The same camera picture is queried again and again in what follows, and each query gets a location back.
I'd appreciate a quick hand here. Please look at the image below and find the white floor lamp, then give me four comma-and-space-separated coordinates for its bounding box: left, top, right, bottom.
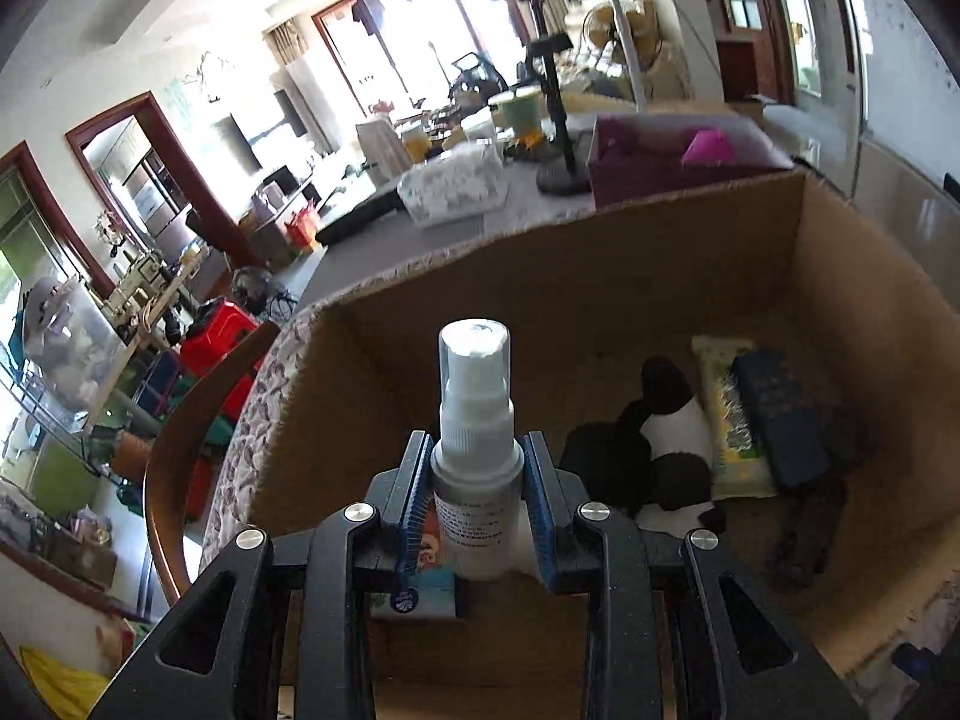
600, 0, 652, 102

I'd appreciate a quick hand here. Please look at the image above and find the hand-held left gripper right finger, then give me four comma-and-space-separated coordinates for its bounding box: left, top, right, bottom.
521, 431, 863, 720

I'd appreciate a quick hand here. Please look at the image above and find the black white panda plush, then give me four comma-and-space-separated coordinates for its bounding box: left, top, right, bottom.
559, 356, 728, 537

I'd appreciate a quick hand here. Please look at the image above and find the clear plastic container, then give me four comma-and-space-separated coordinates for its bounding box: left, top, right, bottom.
397, 142, 509, 230

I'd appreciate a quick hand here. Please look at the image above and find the white spray bottle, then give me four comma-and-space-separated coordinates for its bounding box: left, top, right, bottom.
430, 317, 524, 582

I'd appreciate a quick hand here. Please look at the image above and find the purple box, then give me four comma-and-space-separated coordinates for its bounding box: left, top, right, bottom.
586, 114, 796, 209

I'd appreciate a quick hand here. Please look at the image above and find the black flat object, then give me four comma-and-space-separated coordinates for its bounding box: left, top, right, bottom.
315, 187, 406, 245

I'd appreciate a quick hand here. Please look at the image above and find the pale green pot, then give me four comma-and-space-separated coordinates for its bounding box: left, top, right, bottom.
491, 86, 542, 136

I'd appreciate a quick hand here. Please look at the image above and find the black tripod stand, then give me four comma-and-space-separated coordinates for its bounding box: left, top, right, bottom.
514, 0, 593, 196

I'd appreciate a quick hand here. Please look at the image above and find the yellow snack packet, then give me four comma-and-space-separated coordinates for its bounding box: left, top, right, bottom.
690, 335, 779, 502

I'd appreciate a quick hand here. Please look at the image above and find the yellow plastic bag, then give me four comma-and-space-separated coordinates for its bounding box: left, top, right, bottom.
19, 645, 113, 720

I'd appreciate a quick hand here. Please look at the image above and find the dark blue pouch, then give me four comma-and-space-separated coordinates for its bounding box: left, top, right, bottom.
730, 350, 835, 494

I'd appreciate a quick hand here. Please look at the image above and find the brown wooden door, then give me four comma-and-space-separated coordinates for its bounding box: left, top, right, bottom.
705, 0, 796, 102

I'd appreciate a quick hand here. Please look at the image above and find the pink crumpled paper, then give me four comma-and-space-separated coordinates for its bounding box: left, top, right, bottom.
681, 129, 736, 166

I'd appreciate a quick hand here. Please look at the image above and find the whiteboard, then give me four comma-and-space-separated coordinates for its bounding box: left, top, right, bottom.
840, 0, 960, 256

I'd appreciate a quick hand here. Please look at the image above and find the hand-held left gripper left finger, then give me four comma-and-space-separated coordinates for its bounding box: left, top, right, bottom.
90, 431, 437, 720

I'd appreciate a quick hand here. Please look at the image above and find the standing electric fan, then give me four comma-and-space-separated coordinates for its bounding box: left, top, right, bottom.
581, 0, 665, 80

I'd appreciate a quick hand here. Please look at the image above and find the red plastic stool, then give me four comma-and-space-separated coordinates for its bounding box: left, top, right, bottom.
180, 306, 260, 380

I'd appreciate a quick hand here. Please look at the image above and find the glass display cabinet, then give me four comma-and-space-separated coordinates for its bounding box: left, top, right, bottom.
0, 270, 128, 436

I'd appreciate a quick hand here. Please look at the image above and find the brown cardboard box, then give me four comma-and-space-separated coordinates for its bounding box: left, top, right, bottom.
202, 171, 960, 720

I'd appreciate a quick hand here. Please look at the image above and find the wooden chair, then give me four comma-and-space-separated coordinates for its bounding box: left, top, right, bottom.
144, 321, 282, 608

